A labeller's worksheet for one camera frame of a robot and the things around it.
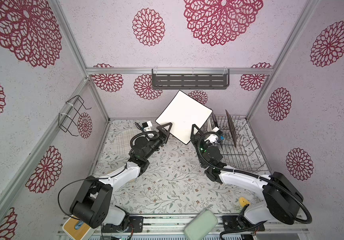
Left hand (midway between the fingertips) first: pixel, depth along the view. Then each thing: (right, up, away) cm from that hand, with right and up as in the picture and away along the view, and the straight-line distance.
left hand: (172, 128), depth 75 cm
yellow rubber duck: (+38, -39, +4) cm, 54 cm away
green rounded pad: (+14, -48, -2) cm, 50 cm away
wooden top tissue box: (-43, -46, -8) cm, 64 cm away
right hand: (+10, +2, -4) cm, 11 cm away
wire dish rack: (+46, -13, +25) cm, 54 cm away
